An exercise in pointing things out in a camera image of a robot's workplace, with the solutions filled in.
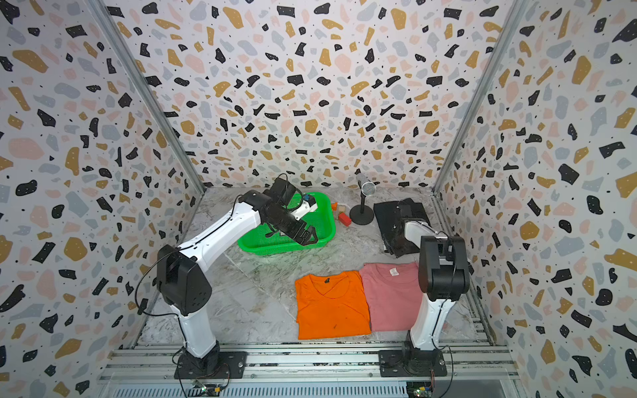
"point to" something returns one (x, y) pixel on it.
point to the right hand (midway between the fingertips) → (387, 244)
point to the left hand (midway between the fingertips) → (310, 233)
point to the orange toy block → (334, 206)
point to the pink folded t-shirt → (394, 295)
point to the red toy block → (346, 220)
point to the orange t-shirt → (332, 305)
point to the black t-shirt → (391, 218)
